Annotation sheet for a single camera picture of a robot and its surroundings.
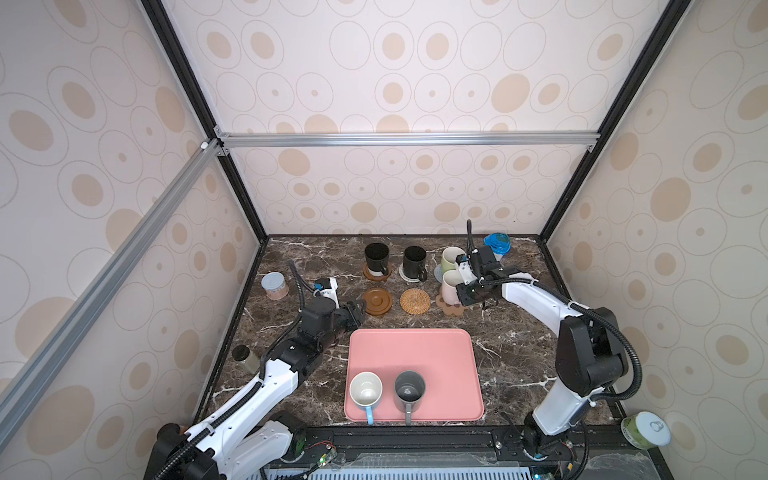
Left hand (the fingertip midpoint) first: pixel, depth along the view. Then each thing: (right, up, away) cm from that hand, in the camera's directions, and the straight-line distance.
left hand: (368, 300), depth 78 cm
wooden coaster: (+2, -3, +22) cm, 23 cm away
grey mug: (+11, -26, +3) cm, 28 cm away
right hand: (+29, +1, +15) cm, 33 cm away
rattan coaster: (+14, -3, +22) cm, 26 cm away
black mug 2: (+14, +10, +25) cm, 31 cm away
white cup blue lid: (+45, +17, +27) cm, 55 cm away
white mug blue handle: (-1, -25, +3) cm, 25 cm away
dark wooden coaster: (+3, +5, +27) cm, 28 cm away
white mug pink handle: (+25, +4, +16) cm, 30 cm away
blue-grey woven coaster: (+23, +6, +29) cm, 38 cm away
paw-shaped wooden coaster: (+26, -6, +21) cm, 34 cm away
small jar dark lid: (-35, -18, +7) cm, 40 cm away
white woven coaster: (+10, +6, +30) cm, 32 cm away
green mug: (+25, +12, +21) cm, 35 cm away
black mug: (+1, +12, +25) cm, 28 cm away
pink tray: (+22, -18, +9) cm, 30 cm away
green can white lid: (+68, -31, -6) cm, 75 cm away
